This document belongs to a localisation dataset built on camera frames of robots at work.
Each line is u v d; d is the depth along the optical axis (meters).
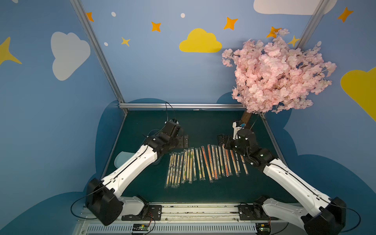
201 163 0.93
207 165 0.92
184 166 0.91
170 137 0.58
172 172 0.88
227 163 0.93
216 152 0.98
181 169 0.91
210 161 0.93
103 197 0.39
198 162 0.93
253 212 0.67
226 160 0.94
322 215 0.38
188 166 0.91
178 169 0.90
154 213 0.74
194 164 0.92
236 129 0.69
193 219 0.74
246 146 0.57
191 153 0.97
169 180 0.86
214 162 0.93
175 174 0.88
